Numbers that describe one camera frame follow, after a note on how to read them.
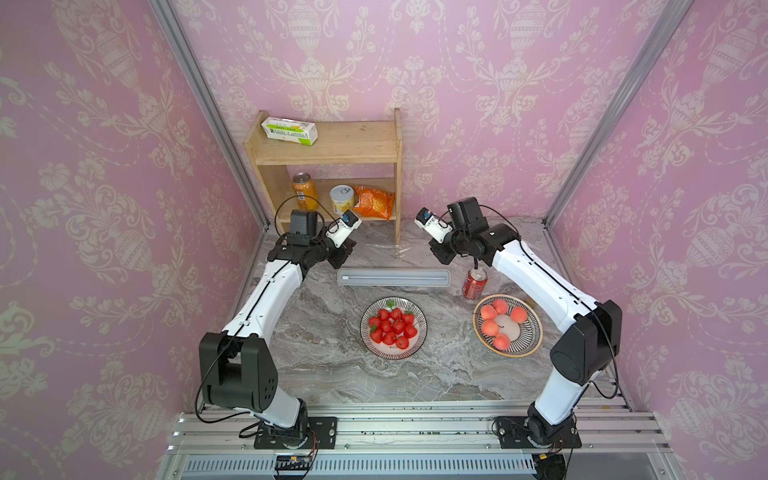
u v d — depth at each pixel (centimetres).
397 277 95
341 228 71
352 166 105
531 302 54
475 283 92
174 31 72
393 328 90
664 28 71
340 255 74
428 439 73
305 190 88
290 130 79
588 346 44
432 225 73
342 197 92
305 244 65
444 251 73
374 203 90
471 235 62
